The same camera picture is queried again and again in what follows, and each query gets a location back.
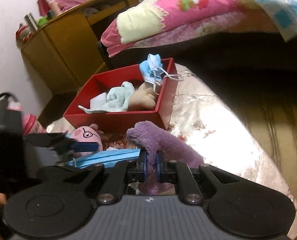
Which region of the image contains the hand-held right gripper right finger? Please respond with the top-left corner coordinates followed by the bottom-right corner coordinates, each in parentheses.
top-left (155, 151), bottom-right (259, 205)

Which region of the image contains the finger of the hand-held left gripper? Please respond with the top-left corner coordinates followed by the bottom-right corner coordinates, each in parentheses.
top-left (26, 132), bottom-right (72, 147)
top-left (51, 141), bottom-right (99, 162)

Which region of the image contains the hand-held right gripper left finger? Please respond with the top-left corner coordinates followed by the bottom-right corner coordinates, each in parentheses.
top-left (37, 151), bottom-right (148, 205)

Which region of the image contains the pink pig plush toy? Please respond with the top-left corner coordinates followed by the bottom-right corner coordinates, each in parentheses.
top-left (63, 124), bottom-right (105, 155)

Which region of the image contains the blue face mask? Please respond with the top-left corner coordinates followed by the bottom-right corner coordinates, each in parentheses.
top-left (139, 54), bottom-right (184, 95)
top-left (65, 148), bottom-right (142, 168)

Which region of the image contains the purple fluffy cloth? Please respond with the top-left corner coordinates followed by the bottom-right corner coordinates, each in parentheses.
top-left (126, 121), bottom-right (204, 195)

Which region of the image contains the red cardboard box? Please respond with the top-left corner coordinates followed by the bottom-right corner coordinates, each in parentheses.
top-left (63, 57), bottom-right (178, 133)

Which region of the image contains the white sponge block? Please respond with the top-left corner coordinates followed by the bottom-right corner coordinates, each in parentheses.
top-left (90, 92), bottom-right (109, 108)

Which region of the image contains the light blue towel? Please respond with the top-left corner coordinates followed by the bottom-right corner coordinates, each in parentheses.
top-left (78, 81), bottom-right (135, 113)

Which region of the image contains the beige plush toy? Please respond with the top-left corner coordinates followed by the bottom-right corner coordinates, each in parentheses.
top-left (128, 81), bottom-right (159, 110)

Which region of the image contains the pink lid plastic jar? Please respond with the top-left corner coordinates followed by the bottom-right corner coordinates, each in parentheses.
top-left (7, 97), bottom-right (47, 137)

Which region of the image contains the floral tablecloth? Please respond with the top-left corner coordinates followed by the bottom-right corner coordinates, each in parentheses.
top-left (46, 64), bottom-right (297, 230)

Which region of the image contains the wooden cabinet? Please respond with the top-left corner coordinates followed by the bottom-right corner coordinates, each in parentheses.
top-left (20, 0), bottom-right (139, 95)

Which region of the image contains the red white plush toy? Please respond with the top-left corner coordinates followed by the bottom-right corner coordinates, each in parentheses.
top-left (15, 24), bottom-right (35, 42)

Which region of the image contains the green toy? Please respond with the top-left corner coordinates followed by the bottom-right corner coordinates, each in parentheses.
top-left (37, 15), bottom-right (51, 27)

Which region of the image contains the steel thermos bottle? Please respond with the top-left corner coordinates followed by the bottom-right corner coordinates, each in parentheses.
top-left (24, 13), bottom-right (37, 30)

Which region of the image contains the beige bottle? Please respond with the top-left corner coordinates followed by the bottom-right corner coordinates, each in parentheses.
top-left (48, 0), bottom-right (61, 15)

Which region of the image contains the grey cloth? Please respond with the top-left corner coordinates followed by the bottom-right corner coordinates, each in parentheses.
top-left (85, 6), bottom-right (101, 18)

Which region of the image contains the dark wooden bed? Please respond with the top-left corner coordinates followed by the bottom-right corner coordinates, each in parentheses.
top-left (97, 30), bottom-right (297, 98)

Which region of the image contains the pink printed quilt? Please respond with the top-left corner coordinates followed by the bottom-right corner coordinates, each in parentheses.
top-left (100, 0), bottom-right (297, 57)

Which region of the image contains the white blue patchwork blanket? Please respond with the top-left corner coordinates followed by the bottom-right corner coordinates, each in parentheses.
top-left (238, 0), bottom-right (297, 43)

